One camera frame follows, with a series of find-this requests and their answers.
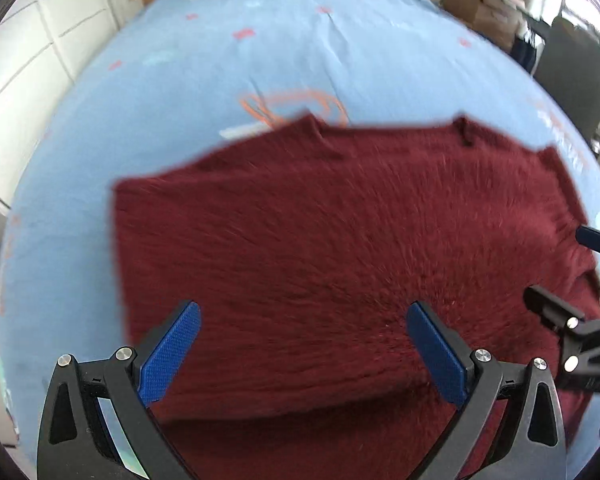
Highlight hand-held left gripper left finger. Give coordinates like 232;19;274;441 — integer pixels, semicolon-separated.
36;300;202;480

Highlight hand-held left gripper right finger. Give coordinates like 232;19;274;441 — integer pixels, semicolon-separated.
406;301;567;480

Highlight dark red knit sweater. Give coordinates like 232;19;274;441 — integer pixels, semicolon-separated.
111;114;600;480

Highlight black chair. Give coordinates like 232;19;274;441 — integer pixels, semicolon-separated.
532;15;600;156

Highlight dark backpack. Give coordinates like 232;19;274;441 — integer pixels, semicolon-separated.
510;30;540;75

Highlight cardboard boxes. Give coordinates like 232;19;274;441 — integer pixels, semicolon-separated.
440;0;526;53

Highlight blue printed bed sheet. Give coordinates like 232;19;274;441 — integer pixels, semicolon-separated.
0;0;600;480

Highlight white wardrobe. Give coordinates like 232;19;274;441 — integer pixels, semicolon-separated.
0;0;148;211

